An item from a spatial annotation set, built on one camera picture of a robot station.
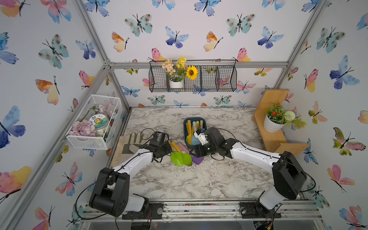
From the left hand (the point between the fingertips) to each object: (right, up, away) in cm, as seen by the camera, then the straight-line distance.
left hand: (171, 147), depth 90 cm
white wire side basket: (-32, +24, -11) cm, 42 cm away
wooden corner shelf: (+67, +2, +3) cm, 67 cm away
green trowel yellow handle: (+10, -8, +1) cm, 12 cm away
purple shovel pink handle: (+16, -9, +1) cm, 18 cm away
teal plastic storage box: (+14, +18, +20) cm, 31 cm away
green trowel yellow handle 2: (+3, -7, +1) cm, 8 cm away
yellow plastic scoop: (+11, +10, +12) cm, 20 cm away
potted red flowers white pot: (+64, +18, -4) cm, 66 cm away
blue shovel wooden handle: (+20, +14, +14) cm, 28 cm away
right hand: (+13, 0, -8) cm, 16 cm away
